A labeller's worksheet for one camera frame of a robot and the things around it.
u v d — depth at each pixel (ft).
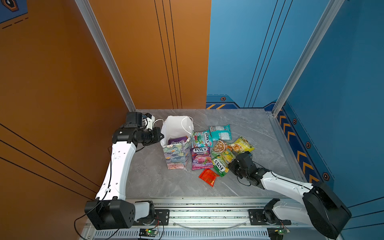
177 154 2.54
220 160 2.98
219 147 3.24
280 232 2.28
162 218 2.42
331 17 2.37
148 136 2.07
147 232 2.32
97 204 1.22
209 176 2.83
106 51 2.78
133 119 1.87
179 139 3.14
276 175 1.88
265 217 2.14
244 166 2.24
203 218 2.47
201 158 3.00
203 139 3.26
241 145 3.17
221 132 3.44
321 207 1.36
